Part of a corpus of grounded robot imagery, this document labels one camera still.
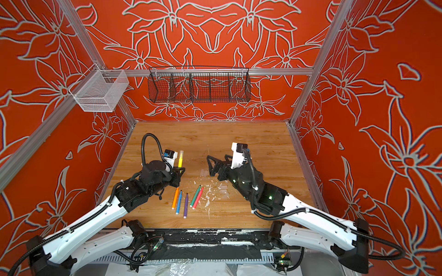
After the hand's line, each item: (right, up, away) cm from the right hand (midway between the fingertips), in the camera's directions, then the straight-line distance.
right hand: (211, 158), depth 63 cm
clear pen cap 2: (+5, -19, +26) cm, 32 cm away
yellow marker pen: (-14, -1, +8) cm, 16 cm away
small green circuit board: (+29, -43, +5) cm, 53 cm away
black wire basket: (-9, +39, +36) cm, 54 cm away
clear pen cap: (-5, -13, +31) cm, 34 cm away
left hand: (-13, -6, +11) cm, 18 cm away
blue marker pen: (-17, -28, +18) cm, 38 cm away
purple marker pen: (-13, -29, +16) cm, 36 cm away
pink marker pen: (-8, -23, +22) cm, 33 cm away
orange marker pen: (-19, -23, +22) cm, 37 cm away
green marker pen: (-10, -23, +22) cm, 33 cm away
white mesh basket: (-63, +34, +29) cm, 77 cm away
